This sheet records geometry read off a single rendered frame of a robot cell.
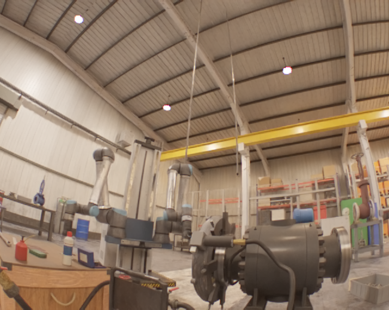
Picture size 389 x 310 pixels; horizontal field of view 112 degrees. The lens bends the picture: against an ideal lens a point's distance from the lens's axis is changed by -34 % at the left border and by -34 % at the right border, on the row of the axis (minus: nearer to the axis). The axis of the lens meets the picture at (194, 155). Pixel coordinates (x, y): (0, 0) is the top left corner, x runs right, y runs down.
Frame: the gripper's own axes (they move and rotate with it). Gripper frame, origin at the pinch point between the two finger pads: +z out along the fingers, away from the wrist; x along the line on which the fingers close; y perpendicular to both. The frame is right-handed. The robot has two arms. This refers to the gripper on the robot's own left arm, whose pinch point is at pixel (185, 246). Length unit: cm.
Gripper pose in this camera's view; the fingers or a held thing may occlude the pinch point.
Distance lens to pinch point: 158.9
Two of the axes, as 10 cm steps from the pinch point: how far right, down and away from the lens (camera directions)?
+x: 8.8, 3.3, 3.3
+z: 0.2, 6.7, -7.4
